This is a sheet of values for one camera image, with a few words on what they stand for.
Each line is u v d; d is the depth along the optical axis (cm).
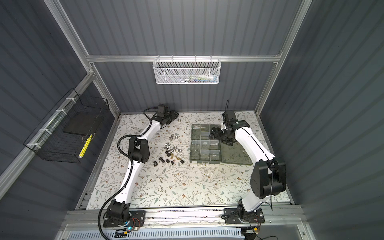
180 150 99
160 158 94
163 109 95
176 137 105
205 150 99
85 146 69
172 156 96
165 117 95
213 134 79
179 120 116
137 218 72
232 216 73
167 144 102
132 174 70
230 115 69
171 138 105
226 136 72
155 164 91
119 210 65
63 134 72
